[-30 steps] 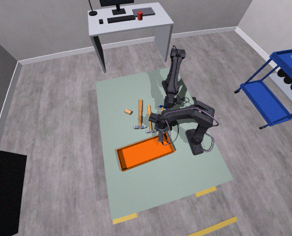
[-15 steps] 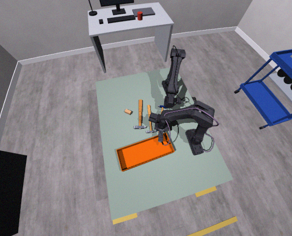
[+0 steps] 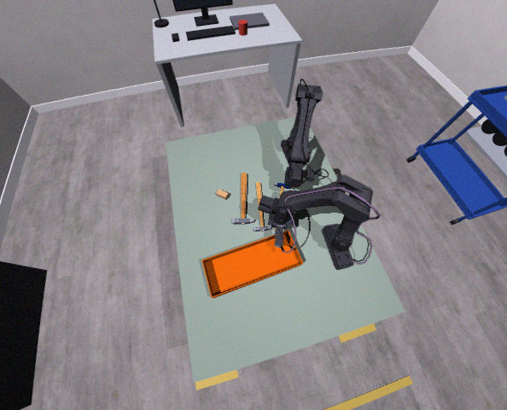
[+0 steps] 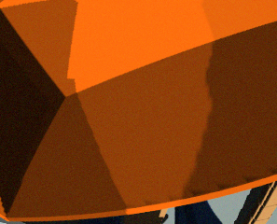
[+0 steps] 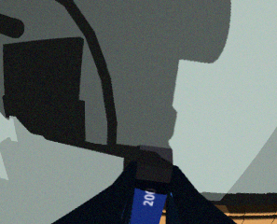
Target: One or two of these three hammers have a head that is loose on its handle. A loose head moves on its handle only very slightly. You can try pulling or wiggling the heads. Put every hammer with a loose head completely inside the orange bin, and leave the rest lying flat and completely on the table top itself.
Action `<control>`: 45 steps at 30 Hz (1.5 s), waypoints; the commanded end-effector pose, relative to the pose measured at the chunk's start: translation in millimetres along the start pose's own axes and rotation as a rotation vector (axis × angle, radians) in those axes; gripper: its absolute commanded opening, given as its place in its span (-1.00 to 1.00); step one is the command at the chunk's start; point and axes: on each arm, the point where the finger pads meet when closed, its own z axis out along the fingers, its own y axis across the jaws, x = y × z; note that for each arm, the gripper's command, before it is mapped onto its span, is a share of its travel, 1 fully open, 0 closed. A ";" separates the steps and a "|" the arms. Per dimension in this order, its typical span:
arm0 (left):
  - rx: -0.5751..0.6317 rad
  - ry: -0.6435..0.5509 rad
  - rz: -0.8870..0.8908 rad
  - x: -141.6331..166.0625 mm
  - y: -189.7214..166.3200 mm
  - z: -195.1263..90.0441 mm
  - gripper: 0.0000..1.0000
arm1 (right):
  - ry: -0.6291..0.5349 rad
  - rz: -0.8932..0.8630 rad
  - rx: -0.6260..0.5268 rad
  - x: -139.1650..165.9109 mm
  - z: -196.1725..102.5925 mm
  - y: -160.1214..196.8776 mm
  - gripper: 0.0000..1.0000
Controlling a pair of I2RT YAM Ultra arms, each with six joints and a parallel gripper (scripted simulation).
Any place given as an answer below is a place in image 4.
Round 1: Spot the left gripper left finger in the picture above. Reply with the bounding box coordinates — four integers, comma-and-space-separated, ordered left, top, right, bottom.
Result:
77, 216, 121, 224

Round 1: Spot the hammer with grey head and wooden handle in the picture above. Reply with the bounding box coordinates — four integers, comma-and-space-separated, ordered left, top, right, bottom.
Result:
242, 181, 277, 224

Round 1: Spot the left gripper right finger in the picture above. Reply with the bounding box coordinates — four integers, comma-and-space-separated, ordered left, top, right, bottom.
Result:
174, 201, 223, 224

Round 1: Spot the orange bin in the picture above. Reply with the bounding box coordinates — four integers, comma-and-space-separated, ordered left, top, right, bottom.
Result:
0, 0, 277, 221

